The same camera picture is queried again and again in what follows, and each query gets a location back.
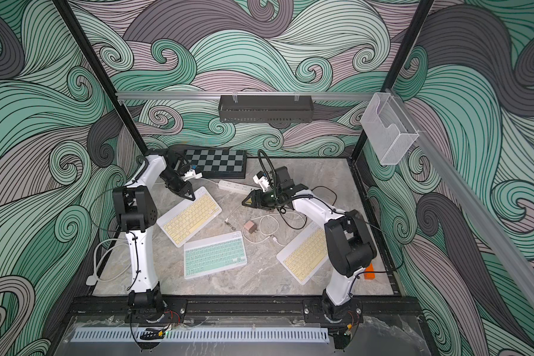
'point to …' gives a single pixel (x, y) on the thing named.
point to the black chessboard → (218, 163)
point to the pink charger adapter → (251, 226)
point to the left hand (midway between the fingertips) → (189, 195)
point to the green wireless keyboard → (213, 254)
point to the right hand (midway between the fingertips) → (249, 204)
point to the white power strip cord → (93, 279)
